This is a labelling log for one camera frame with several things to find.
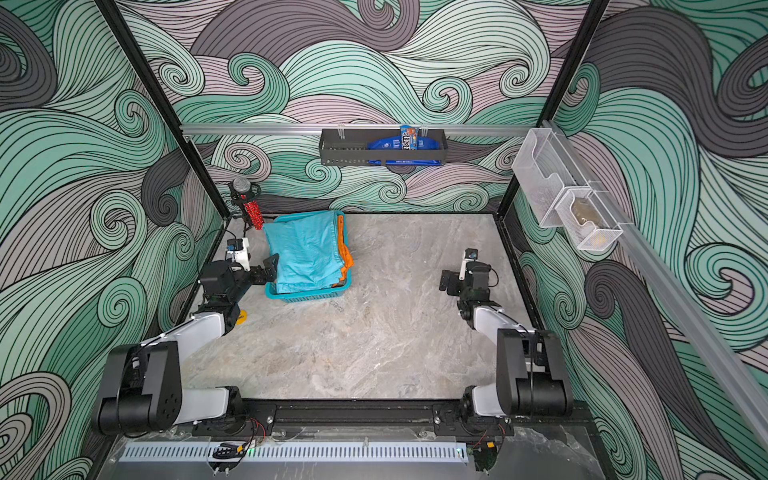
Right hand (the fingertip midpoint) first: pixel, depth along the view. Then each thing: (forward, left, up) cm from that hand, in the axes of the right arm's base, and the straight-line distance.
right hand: (464, 275), depth 93 cm
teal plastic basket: (-5, +47, -3) cm, 48 cm away
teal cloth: (+8, +51, +3) cm, 51 cm away
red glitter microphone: (+22, +70, +20) cm, 76 cm away
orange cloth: (+4, +37, +5) cm, 38 cm away
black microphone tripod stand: (+19, +71, +17) cm, 75 cm away
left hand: (+3, +62, +10) cm, 63 cm away
